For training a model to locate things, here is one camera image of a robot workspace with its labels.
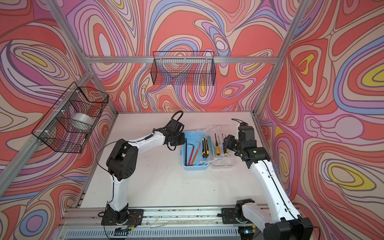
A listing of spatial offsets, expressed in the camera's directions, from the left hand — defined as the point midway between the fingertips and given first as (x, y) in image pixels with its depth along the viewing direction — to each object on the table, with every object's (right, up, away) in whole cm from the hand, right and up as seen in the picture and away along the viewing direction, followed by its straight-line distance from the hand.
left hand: (187, 140), depth 97 cm
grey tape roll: (-49, +11, -26) cm, 57 cm away
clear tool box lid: (+20, -8, -13) cm, 25 cm away
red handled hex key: (+3, -9, -1) cm, 10 cm away
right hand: (+23, 0, -19) cm, 29 cm away
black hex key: (-1, -9, -1) cm, 9 cm away
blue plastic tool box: (+4, -8, +1) cm, 9 cm away
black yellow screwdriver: (+22, -5, -13) cm, 26 cm away
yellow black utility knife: (+11, -7, -9) cm, 16 cm away
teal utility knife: (+14, 0, -4) cm, 15 cm away
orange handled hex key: (+6, -8, 0) cm, 10 cm away
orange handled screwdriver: (+18, -5, -13) cm, 23 cm away
